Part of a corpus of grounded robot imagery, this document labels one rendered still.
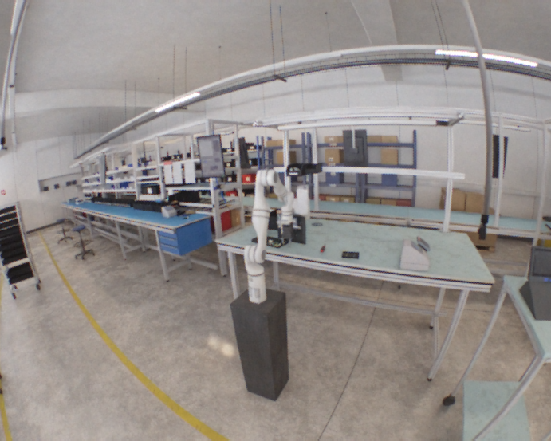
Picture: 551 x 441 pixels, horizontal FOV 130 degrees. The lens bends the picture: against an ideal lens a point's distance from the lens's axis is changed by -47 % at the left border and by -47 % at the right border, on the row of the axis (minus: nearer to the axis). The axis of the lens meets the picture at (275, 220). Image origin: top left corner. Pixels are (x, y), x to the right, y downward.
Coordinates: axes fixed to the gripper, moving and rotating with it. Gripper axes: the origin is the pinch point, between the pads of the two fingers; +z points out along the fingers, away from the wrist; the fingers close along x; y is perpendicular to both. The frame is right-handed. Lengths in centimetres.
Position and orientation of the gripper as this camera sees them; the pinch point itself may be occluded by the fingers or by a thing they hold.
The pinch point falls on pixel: (286, 246)
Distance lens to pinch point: 168.8
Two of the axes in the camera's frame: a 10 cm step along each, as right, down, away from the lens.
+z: 0.5, 9.7, 2.6
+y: 4.4, -2.5, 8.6
